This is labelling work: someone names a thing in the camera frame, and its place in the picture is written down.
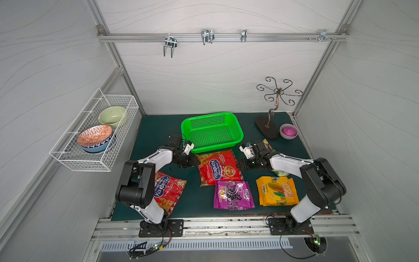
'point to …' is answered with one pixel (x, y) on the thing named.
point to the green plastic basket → (212, 132)
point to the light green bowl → (112, 115)
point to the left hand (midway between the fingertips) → (197, 163)
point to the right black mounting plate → (288, 226)
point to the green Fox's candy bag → (280, 173)
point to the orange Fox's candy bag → (268, 146)
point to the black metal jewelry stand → (267, 124)
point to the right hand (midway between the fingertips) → (240, 163)
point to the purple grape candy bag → (233, 195)
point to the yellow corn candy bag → (276, 191)
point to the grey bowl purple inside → (288, 131)
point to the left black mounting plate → (167, 228)
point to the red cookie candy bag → (219, 166)
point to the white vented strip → (254, 244)
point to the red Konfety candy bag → (167, 189)
